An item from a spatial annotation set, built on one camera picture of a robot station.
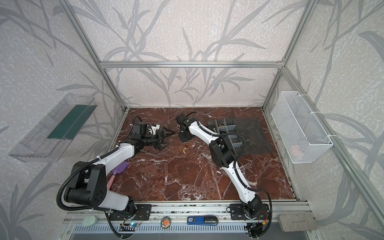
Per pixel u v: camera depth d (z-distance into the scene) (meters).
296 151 0.74
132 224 0.71
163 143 0.80
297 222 0.68
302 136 0.62
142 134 0.72
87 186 0.43
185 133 0.87
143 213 0.72
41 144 0.62
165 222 0.71
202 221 0.67
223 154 0.62
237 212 0.73
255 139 1.01
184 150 0.96
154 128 0.85
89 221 0.70
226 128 1.02
